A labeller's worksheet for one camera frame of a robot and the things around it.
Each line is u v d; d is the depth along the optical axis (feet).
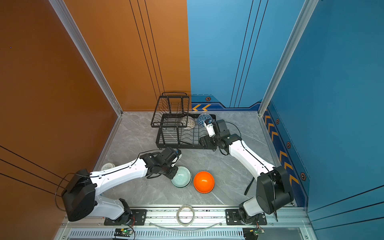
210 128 2.54
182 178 2.78
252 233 2.32
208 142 2.49
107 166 2.78
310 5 2.27
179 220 2.38
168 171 2.37
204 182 2.66
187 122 2.71
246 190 2.69
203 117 3.59
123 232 2.33
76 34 2.55
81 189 1.42
